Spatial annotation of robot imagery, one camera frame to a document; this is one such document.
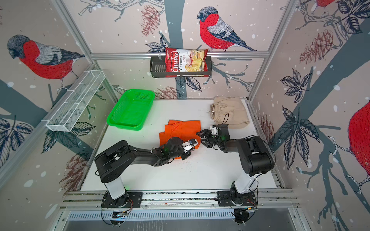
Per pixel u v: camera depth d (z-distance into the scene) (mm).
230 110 1082
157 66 951
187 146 755
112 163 470
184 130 1016
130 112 1146
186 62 878
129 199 725
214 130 914
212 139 831
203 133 852
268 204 739
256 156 482
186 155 778
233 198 662
